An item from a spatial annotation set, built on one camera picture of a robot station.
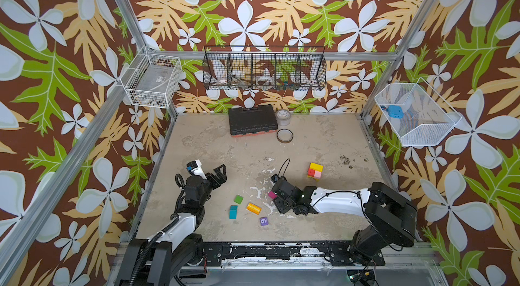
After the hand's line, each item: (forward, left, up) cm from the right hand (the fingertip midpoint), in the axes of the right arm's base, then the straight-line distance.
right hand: (278, 198), depth 88 cm
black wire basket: (+54, +5, +31) cm, 62 cm away
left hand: (+11, +27, +10) cm, 31 cm away
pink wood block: (+10, -19, +3) cm, 21 cm away
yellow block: (+13, -19, +5) cm, 23 cm away
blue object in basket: (+28, -51, +26) cm, 64 cm away
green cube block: (0, +18, 0) cm, 18 cm away
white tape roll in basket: (+49, +5, +27) cm, 57 cm away
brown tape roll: (+36, -6, 0) cm, 37 cm away
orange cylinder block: (-4, +11, 0) cm, 12 cm away
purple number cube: (-10, +7, +2) cm, 12 cm away
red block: (+11, -16, +3) cm, 20 cm away
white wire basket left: (+40, +54, +35) cm, 76 cm away
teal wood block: (-6, +20, 0) cm, 21 cm away
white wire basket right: (+24, -58, +28) cm, 68 cm away
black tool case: (+41, +12, +6) cm, 43 cm away
